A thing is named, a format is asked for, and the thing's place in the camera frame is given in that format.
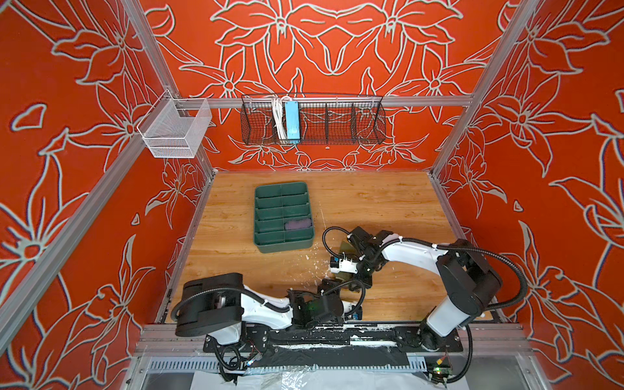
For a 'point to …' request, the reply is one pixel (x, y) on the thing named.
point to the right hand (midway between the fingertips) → (348, 283)
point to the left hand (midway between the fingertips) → (340, 287)
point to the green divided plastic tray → (275, 204)
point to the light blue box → (292, 122)
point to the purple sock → (298, 224)
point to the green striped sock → (346, 277)
